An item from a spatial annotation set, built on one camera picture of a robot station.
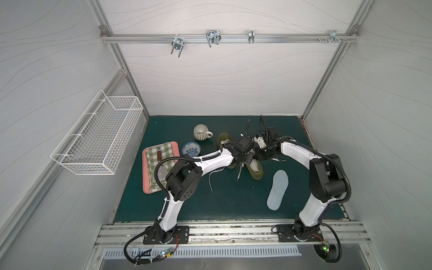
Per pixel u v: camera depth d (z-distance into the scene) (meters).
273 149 0.71
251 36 0.78
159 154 0.99
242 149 0.71
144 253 0.72
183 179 0.51
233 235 0.75
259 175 0.89
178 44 0.79
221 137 1.06
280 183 0.88
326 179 0.49
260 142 0.88
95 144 0.68
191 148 1.01
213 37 0.77
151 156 0.99
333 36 0.77
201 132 1.10
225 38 0.80
